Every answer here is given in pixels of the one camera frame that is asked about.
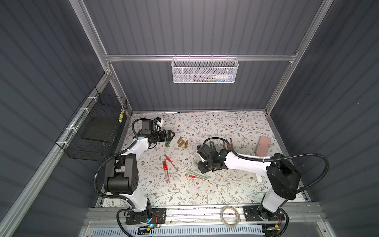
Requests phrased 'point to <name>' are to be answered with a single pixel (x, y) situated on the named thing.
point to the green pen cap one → (167, 143)
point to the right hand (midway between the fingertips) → (201, 167)
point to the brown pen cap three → (182, 142)
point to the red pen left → (165, 169)
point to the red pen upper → (170, 160)
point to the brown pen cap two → (179, 139)
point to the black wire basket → (89, 135)
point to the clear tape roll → (222, 219)
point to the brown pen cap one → (186, 144)
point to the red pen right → (167, 171)
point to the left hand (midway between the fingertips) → (170, 134)
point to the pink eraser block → (263, 146)
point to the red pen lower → (193, 177)
